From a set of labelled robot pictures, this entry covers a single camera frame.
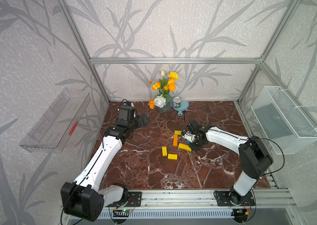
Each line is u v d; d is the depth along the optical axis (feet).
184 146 3.06
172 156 2.89
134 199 2.38
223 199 2.40
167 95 3.27
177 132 3.25
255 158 1.53
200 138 2.17
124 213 2.35
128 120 1.91
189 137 2.70
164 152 2.96
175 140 3.16
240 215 2.32
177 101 3.75
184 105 3.85
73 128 2.14
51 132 2.19
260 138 2.19
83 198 1.22
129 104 2.27
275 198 2.48
